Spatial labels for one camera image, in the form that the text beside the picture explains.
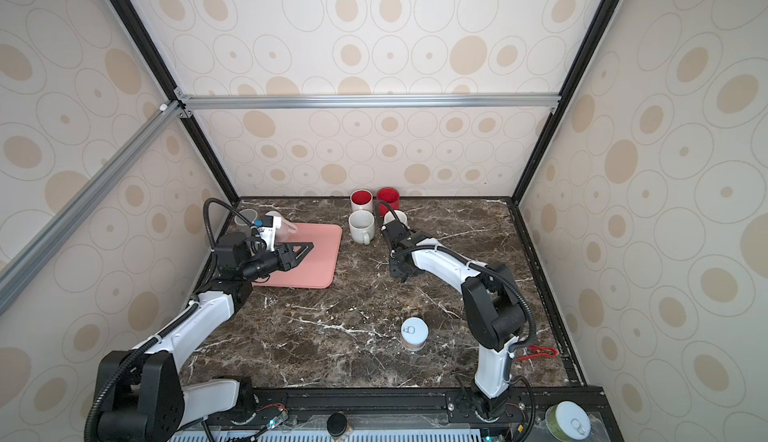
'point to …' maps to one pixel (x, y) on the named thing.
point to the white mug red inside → (361, 199)
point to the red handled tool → (553, 355)
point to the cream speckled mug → (362, 226)
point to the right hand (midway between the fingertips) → (404, 268)
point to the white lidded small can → (414, 332)
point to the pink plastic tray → (318, 271)
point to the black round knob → (337, 424)
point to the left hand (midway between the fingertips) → (314, 243)
